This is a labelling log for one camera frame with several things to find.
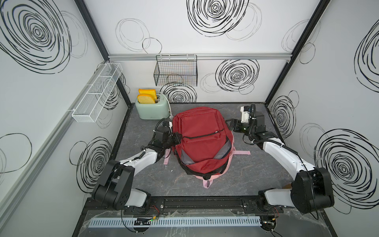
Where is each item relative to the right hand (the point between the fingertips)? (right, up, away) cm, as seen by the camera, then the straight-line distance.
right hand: (231, 122), depth 84 cm
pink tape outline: (-14, -32, -4) cm, 35 cm away
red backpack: (-14, -12, +1) cm, 18 cm away
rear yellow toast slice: (-50, +20, +14) cm, 55 cm away
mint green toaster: (-45, +8, +18) cm, 49 cm away
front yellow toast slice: (-53, +15, +12) cm, 57 cm away
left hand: (-29, -8, +4) cm, 31 cm away
